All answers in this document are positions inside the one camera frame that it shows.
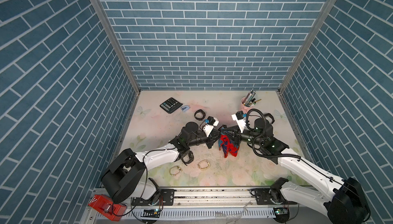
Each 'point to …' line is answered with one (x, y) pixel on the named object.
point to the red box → (105, 205)
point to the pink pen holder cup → (244, 108)
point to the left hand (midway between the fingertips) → (226, 136)
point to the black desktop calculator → (170, 105)
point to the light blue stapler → (185, 108)
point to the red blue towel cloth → (227, 146)
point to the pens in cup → (249, 100)
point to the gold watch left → (174, 170)
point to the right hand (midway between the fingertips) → (224, 131)
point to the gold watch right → (203, 164)
